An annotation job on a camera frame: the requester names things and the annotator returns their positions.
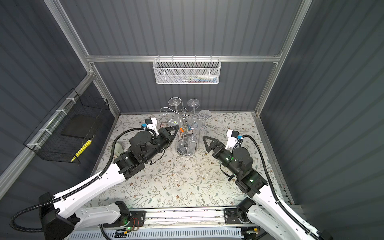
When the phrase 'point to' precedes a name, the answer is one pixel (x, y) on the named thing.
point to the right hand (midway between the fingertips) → (207, 141)
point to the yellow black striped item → (81, 150)
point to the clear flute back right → (193, 102)
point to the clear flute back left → (174, 101)
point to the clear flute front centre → (194, 123)
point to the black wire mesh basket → (74, 122)
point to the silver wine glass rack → (186, 147)
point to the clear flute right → (204, 114)
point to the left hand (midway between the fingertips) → (180, 126)
